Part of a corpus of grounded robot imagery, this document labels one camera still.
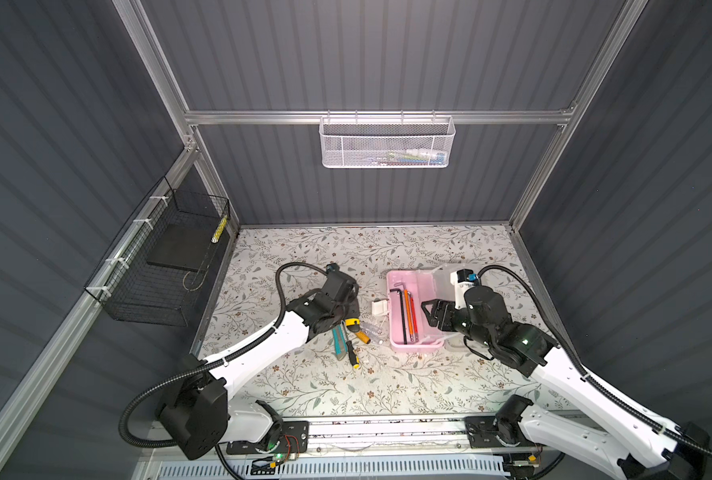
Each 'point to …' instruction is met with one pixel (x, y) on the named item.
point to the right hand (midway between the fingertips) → (433, 308)
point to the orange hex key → (408, 311)
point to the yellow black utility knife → (353, 323)
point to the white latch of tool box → (380, 307)
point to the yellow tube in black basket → (220, 229)
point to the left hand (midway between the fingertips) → (355, 302)
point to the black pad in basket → (184, 246)
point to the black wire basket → (152, 270)
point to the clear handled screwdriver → (377, 333)
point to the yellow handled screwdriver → (355, 361)
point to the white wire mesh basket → (386, 142)
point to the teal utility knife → (340, 341)
